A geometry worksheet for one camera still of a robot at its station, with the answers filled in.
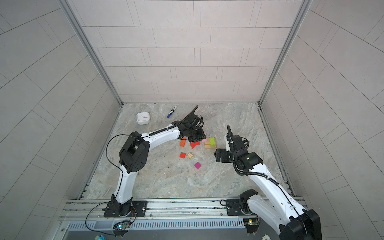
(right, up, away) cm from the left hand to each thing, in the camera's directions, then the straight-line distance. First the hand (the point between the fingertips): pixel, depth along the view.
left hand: (210, 136), depth 90 cm
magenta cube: (-8, -16, -5) cm, 19 cm away
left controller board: (-40, -35, -26) cm, 59 cm away
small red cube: (-17, -11, -1) cm, 20 cm away
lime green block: (+2, -4, +4) cm, 6 cm away
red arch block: (-11, -6, +4) cm, 13 cm away
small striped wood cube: (-12, -12, -1) cm, 17 cm away
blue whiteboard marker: (-27, +15, +19) cm, 37 cm away
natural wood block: (-2, -6, +2) cm, 7 cm away
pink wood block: (-4, -2, -2) cm, 5 cm away
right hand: (+5, -8, -10) cm, 14 cm away
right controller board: (+18, -38, -22) cm, 47 cm away
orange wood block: (-17, -5, +4) cm, 19 cm away
